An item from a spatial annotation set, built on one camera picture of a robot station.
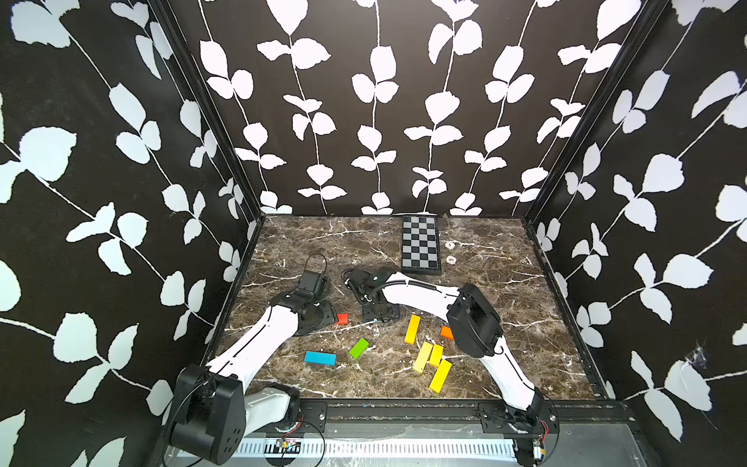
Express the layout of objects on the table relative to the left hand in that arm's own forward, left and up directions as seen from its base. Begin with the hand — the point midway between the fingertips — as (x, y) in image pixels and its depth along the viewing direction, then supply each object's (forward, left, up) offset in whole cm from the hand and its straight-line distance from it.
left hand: (328, 314), depth 86 cm
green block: (-8, -9, -7) cm, 14 cm away
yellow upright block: (-1, -27, -6) cm, 27 cm away
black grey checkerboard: (+28, -32, -4) cm, 43 cm away
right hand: (+2, -14, -6) cm, 15 cm away
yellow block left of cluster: (-12, -28, -6) cm, 31 cm away
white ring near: (+23, -43, -7) cm, 50 cm away
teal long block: (-11, +2, -5) cm, 13 cm away
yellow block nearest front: (-18, -32, -6) cm, 37 cm away
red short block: (+1, -4, -6) cm, 7 cm away
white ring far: (+30, -44, -7) cm, 54 cm away
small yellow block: (-12, -32, -6) cm, 34 cm away
